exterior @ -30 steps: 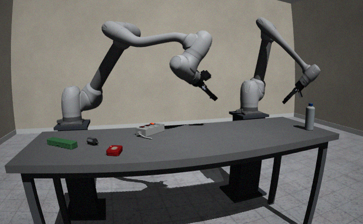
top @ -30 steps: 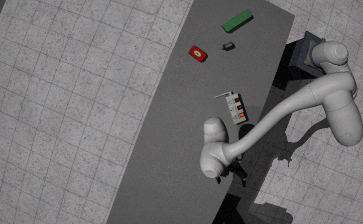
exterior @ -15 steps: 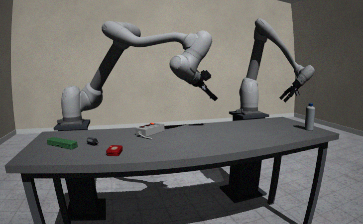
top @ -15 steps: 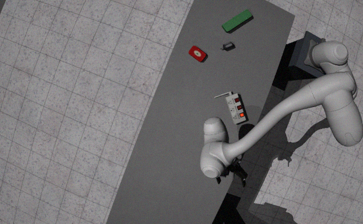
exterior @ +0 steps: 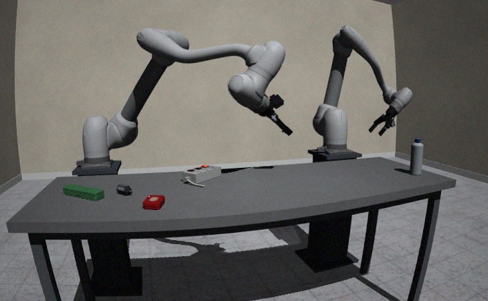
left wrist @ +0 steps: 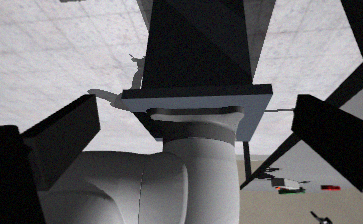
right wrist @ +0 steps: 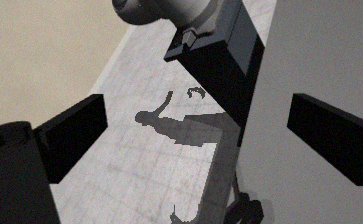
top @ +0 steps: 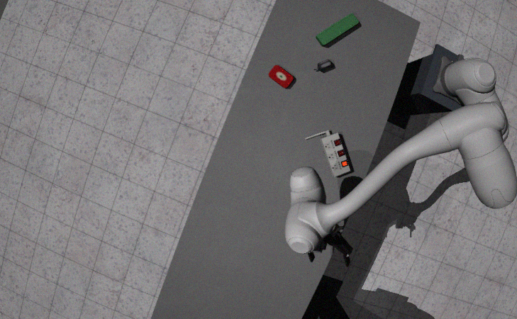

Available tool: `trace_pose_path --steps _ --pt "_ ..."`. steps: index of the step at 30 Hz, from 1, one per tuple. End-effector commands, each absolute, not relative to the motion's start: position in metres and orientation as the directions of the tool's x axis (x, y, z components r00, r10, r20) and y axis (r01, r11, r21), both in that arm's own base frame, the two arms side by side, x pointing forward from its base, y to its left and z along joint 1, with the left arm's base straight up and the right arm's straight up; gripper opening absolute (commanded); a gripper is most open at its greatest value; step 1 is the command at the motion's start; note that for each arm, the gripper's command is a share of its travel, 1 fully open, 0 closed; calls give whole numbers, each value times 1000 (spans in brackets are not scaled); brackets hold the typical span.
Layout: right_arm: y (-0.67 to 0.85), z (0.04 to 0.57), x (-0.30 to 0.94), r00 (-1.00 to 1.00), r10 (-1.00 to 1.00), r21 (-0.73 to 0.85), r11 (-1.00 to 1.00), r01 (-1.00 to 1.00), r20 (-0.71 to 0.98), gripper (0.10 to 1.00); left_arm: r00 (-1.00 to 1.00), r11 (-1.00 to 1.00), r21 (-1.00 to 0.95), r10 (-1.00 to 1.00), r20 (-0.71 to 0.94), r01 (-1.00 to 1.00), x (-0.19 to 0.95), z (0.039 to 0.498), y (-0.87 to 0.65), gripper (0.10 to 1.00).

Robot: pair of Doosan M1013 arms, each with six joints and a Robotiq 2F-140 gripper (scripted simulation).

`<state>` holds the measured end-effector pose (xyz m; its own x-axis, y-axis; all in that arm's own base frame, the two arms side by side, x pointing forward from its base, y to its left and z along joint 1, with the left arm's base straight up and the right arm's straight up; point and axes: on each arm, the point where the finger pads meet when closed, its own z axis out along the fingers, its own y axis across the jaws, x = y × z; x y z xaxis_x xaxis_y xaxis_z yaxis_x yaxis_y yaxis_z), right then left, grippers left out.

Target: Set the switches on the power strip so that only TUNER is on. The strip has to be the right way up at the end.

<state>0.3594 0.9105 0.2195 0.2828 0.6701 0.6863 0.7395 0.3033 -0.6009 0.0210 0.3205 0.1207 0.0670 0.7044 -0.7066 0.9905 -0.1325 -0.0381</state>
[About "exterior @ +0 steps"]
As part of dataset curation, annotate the white power strip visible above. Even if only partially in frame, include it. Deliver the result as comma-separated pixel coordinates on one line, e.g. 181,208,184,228
182,165,221,187

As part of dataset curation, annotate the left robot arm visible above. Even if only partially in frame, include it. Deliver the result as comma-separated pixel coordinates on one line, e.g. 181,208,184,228
313,25,412,155

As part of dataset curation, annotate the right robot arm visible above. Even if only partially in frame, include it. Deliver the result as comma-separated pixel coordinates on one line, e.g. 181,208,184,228
76,28,285,170

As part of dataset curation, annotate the green rectangular block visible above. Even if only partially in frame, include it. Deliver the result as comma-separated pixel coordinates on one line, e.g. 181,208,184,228
63,184,104,201

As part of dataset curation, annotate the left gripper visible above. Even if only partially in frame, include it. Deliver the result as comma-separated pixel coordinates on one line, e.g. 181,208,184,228
369,106,397,136

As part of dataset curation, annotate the grey bottle with blue cap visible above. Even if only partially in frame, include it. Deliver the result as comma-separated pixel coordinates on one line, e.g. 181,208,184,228
410,138,424,175

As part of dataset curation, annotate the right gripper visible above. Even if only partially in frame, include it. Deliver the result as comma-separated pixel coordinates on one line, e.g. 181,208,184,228
259,101,293,136

